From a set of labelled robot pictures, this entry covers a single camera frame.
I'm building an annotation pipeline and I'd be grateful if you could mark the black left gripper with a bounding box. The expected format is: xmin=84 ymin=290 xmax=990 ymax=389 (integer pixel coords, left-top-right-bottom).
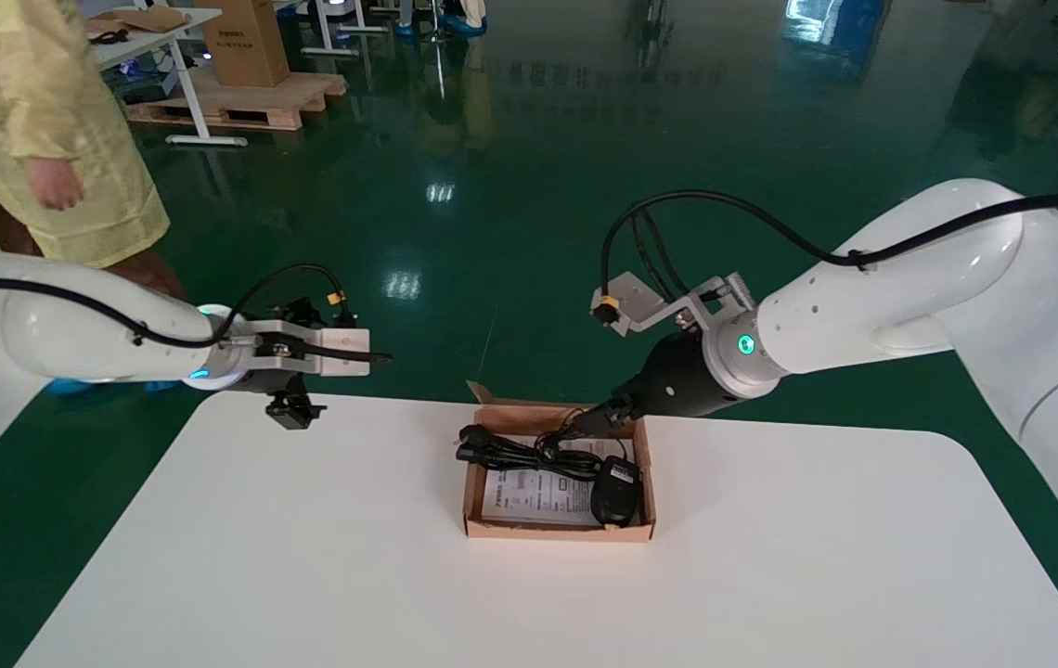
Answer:
xmin=237 ymin=297 xmax=328 ymax=430

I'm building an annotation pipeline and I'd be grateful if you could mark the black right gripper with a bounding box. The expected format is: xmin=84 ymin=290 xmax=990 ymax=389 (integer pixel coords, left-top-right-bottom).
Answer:
xmin=571 ymin=329 xmax=740 ymax=439

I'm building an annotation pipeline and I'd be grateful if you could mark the black power cable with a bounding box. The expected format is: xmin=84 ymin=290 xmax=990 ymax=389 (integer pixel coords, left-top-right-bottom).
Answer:
xmin=455 ymin=408 xmax=627 ymax=483

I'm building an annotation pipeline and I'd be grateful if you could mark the brown cardboard storage box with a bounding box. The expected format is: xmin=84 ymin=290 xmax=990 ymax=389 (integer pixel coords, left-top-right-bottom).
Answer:
xmin=461 ymin=380 xmax=657 ymax=543

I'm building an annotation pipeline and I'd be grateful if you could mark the bystander bare hand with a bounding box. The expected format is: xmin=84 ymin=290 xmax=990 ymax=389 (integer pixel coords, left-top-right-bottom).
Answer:
xmin=25 ymin=155 xmax=85 ymax=212

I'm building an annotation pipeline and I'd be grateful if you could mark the black computer mouse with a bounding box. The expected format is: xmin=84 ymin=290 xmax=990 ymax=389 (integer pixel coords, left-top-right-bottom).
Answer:
xmin=589 ymin=455 xmax=644 ymax=530

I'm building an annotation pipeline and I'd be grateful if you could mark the white printed instruction sheet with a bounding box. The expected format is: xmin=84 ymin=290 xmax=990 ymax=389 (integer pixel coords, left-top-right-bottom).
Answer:
xmin=481 ymin=436 xmax=609 ymax=530

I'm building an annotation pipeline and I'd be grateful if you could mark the wooden pallet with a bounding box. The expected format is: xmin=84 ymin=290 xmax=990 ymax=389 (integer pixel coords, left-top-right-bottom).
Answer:
xmin=125 ymin=70 xmax=347 ymax=132

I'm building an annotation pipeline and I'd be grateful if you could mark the tall brown cardboard carton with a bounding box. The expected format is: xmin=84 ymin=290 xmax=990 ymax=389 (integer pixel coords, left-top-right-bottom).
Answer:
xmin=195 ymin=0 xmax=291 ymax=89

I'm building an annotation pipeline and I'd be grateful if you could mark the flat brown cardboard sheet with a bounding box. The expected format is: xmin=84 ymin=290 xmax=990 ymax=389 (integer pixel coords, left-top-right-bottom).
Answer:
xmin=88 ymin=7 xmax=193 ymax=34

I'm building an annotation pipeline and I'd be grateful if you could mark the person with blue shoe covers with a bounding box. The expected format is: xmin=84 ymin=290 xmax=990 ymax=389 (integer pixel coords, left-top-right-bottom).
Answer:
xmin=394 ymin=0 xmax=490 ymax=39

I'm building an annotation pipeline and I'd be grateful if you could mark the person in yellow coat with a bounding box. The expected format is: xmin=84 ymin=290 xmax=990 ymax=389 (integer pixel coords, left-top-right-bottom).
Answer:
xmin=0 ymin=0 xmax=185 ymax=300

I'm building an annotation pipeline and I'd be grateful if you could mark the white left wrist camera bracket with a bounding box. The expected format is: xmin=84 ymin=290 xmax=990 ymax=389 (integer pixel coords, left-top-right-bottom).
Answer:
xmin=249 ymin=318 xmax=372 ymax=379

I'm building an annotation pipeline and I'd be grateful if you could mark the grey right wrist camera bracket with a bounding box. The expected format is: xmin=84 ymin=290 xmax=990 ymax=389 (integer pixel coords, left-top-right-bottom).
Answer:
xmin=590 ymin=272 xmax=757 ymax=336

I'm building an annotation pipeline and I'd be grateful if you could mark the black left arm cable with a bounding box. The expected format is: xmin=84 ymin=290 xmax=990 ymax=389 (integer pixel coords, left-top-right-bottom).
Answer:
xmin=0 ymin=263 xmax=350 ymax=352

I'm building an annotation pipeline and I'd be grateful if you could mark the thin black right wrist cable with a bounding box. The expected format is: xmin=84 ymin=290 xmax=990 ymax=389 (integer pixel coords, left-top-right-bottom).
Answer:
xmin=629 ymin=209 xmax=690 ymax=302

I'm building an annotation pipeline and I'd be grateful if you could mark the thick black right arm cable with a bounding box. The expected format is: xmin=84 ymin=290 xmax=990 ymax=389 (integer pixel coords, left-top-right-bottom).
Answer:
xmin=600 ymin=189 xmax=1058 ymax=316

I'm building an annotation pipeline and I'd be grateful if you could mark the white metal frame table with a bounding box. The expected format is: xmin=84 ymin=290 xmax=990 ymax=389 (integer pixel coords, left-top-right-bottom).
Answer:
xmin=88 ymin=7 xmax=249 ymax=148

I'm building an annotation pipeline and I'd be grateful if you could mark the white stand frame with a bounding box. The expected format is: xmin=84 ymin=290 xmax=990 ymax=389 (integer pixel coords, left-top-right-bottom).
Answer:
xmin=300 ymin=0 xmax=393 ymax=58

